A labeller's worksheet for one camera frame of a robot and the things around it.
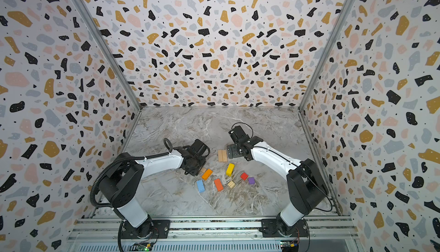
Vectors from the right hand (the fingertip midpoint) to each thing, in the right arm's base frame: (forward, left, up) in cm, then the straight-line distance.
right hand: (236, 146), depth 89 cm
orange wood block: (-11, +15, -10) cm, 21 cm away
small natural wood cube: (-16, +2, -10) cm, 19 cm away
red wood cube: (-11, -4, -11) cm, 17 cm away
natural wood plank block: (+1, +9, -10) cm, 14 cm away
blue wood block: (-17, +18, -10) cm, 27 cm away
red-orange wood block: (-16, +9, -12) cm, 22 cm away
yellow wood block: (-9, +3, -9) cm, 13 cm away
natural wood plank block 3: (-10, +17, -8) cm, 21 cm away
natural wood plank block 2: (0, +6, -11) cm, 12 cm away
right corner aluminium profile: (+42, -49, +25) cm, 69 cm away
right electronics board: (-41, -22, -12) cm, 48 cm away
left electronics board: (-42, +38, -10) cm, 58 cm away
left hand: (-6, +16, -8) cm, 18 cm away
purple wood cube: (-14, -8, -11) cm, 19 cm away
